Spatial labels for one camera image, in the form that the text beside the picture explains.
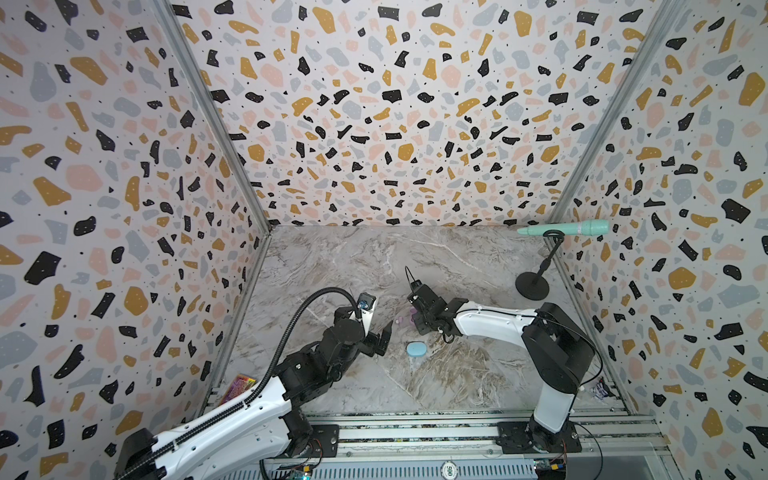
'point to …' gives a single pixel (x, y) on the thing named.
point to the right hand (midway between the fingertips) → (422, 311)
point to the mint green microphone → (589, 227)
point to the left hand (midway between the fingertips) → (380, 312)
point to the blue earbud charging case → (416, 349)
